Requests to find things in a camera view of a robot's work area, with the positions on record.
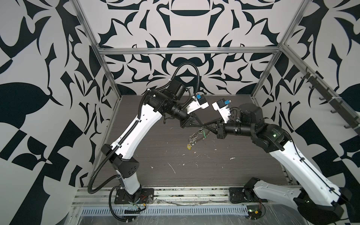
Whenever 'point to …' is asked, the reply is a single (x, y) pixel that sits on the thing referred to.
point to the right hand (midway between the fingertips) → (205, 125)
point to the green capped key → (204, 134)
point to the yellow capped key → (189, 146)
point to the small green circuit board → (253, 212)
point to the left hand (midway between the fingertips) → (202, 122)
